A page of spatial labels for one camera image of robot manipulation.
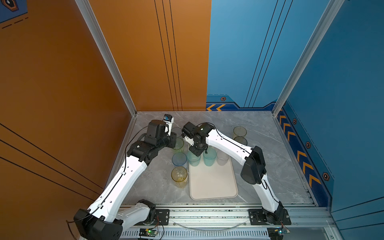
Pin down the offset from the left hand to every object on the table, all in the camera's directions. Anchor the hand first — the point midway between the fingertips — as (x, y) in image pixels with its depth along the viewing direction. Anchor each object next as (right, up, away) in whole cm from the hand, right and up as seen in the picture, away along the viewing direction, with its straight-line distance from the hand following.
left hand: (173, 132), depth 75 cm
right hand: (+12, -11, +11) cm, 20 cm away
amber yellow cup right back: (+39, 0, +17) cm, 42 cm away
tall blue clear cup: (+2, -15, +6) cm, 17 cm away
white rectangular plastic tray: (+20, -29, +8) cm, 36 cm away
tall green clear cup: (+1, -8, +12) cm, 14 cm away
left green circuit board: (-12, -48, -4) cm, 49 cm away
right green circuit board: (+49, -47, -5) cm, 68 cm away
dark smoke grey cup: (+39, -5, +15) cm, 42 cm away
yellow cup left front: (+2, -23, +4) cm, 23 cm away
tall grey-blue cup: (+4, +1, -10) cm, 10 cm away
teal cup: (+10, -18, +16) cm, 26 cm away
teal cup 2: (+20, -17, +14) cm, 29 cm away
